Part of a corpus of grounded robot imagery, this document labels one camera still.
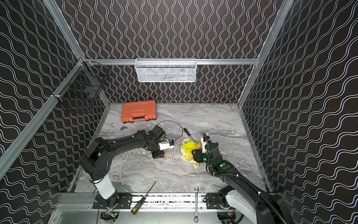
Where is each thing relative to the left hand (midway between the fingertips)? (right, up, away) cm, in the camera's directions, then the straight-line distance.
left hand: (164, 154), depth 88 cm
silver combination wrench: (+18, -27, -18) cm, 38 cm away
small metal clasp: (-33, +16, +16) cm, 39 cm away
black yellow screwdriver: (-11, -21, -16) cm, 29 cm away
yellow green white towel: (+15, +6, -1) cm, 17 cm away
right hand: (+20, +3, -3) cm, 20 cm away
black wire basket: (-57, +47, +9) cm, 75 cm away
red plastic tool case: (-22, +29, +21) cm, 42 cm away
